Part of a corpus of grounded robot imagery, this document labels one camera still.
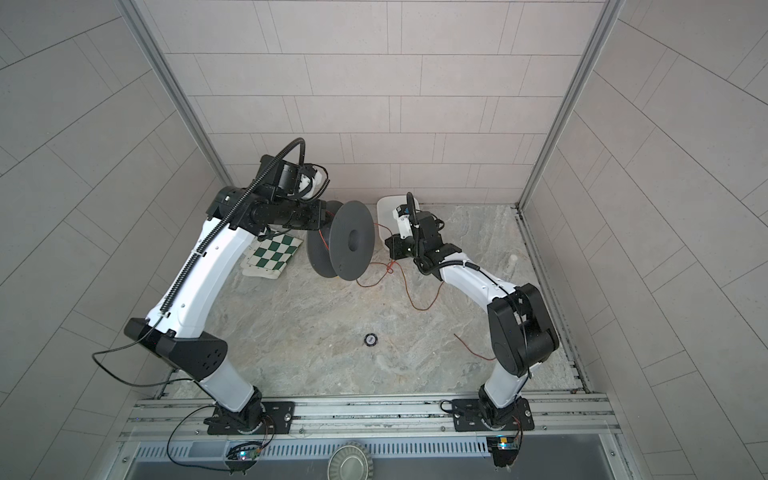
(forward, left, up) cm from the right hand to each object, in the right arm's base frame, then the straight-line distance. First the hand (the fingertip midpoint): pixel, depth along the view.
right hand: (386, 240), depth 87 cm
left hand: (-5, +11, +18) cm, 21 cm away
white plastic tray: (-1, -1, +10) cm, 10 cm away
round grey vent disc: (-50, +11, -16) cm, 53 cm away
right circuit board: (-48, -25, -18) cm, 57 cm away
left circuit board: (-47, +33, -12) cm, 59 cm away
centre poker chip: (-22, +6, -16) cm, 29 cm away
